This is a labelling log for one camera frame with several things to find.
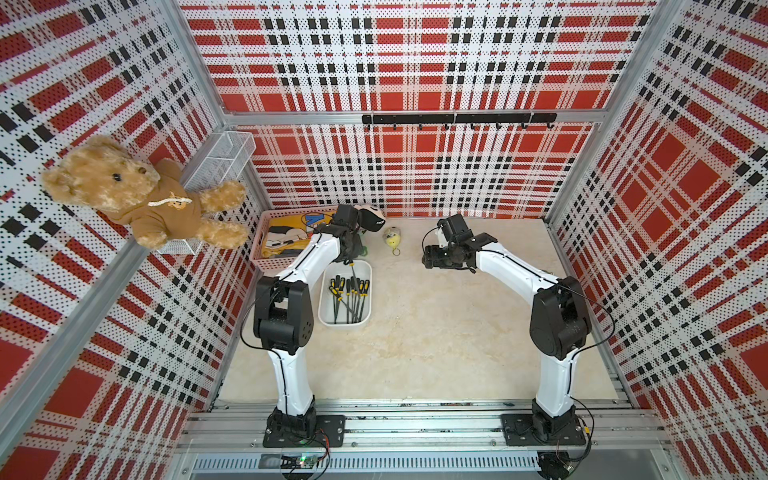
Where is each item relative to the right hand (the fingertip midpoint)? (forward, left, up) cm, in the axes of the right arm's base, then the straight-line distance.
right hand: (436, 257), depth 93 cm
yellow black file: (-5, +26, -10) cm, 28 cm away
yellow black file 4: (-6, +23, -12) cm, 27 cm away
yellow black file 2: (-7, +33, -11) cm, 35 cm away
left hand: (+4, +26, -1) cm, 26 cm away
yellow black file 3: (-6, +29, -12) cm, 32 cm away
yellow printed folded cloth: (+15, +53, -5) cm, 55 cm away
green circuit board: (-52, +34, -11) cm, 63 cm away
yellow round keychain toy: (+17, +15, -9) cm, 24 cm away
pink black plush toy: (+18, +23, 0) cm, 29 cm away
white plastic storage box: (+4, +26, -12) cm, 29 cm away
